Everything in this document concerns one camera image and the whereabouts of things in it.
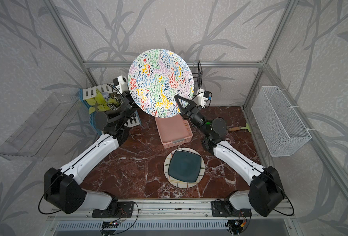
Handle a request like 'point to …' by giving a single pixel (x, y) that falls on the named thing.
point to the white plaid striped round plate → (179, 182)
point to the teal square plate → (185, 166)
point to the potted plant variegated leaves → (110, 102)
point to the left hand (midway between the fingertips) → (150, 91)
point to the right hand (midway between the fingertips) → (174, 100)
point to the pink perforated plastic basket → (173, 131)
